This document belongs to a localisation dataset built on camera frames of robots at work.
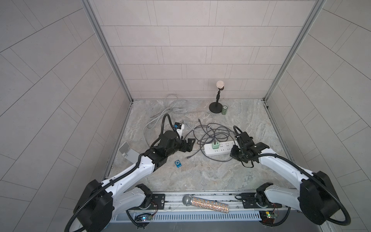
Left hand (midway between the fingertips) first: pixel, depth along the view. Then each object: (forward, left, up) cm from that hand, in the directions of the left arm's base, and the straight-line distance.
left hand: (191, 138), depth 80 cm
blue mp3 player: (-10, +8, -13) cm, 18 cm away
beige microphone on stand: (+35, -20, -13) cm, 42 cm away
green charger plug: (-1, -15, -8) cm, 17 cm away
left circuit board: (-35, +22, -12) cm, 43 cm away
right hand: (-5, -23, -11) cm, 26 cm away
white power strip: (0, -21, -11) cm, 24 cm away
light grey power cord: (+24, -1, -13) cm, 27 cm away
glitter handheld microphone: (-29, +1, -9) cm, 30 cm away
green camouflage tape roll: (+28, -24, -9) cm, 38 cm away
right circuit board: (-35, -37, -13) cm, 52 cm away
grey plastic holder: (-4, +37, -12) cm, 39 cm away
